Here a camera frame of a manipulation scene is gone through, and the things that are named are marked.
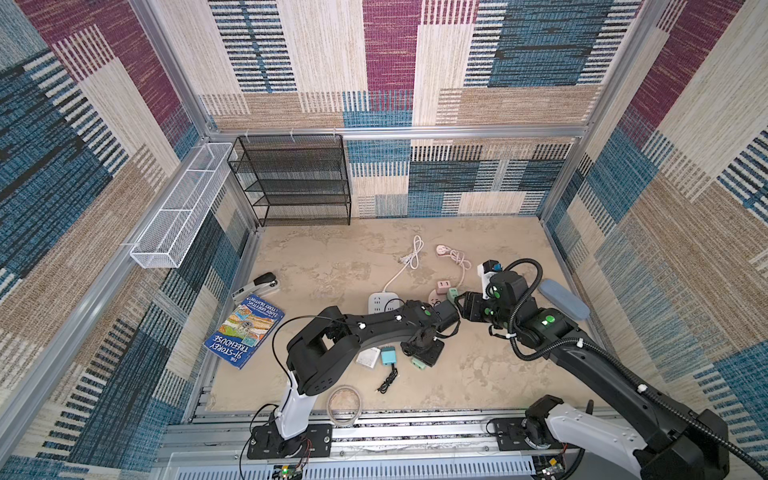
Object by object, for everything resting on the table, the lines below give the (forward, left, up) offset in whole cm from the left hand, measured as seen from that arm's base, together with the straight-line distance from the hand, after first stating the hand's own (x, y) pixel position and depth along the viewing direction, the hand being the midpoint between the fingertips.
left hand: (429, 355), depth 86 cm
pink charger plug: (+19, -6, +5) cm, 21 cm away
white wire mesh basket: (+17, +63, +32) cm, 73 cm away
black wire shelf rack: (+58, +44, +17) cm, 75 cm away
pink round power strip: (+18, -3, +1) cm, 18 cm away
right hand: (+7, -8, +15) cm, 18 cm away
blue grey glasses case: (+16, -43, +2) cm, 46 cm away
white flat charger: (-1, +17, +2) cm, 17 cm away
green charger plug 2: (-3, +3, +2) cm, 5 cm away
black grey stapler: (+24, +53, 0) cm, 58 cm away
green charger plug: (+17, -8, +6) cm, 19 cm away
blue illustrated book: (+8, +54, -1) cm, 55 cm away
